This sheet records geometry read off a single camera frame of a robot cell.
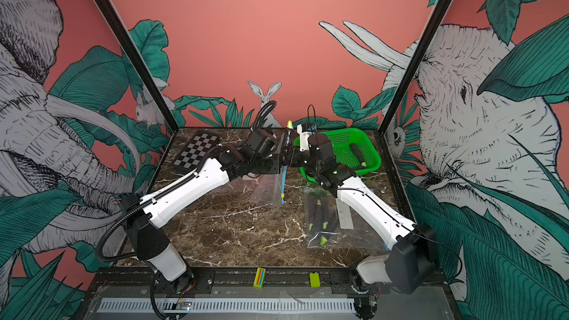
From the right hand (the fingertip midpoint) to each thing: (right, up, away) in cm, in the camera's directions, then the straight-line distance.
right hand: (282, 146), depth 76 cm
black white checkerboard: (-45, -2, +31) cm, 55 cm away
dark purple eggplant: (+15, -27, +11) cm, 33 cm away
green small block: (+11, -46, -1) cm, 48 cm away
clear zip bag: (-6, -19, +19) cm, 27 cm away
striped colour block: (-8, -44, -3) cm, 45 cm away
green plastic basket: (+40, +2, +31) cm, 50 cm away
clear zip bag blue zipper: (+11, -35, +5) cm, 37 cm away
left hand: (+1, -6, +1) cm, 6 cm away
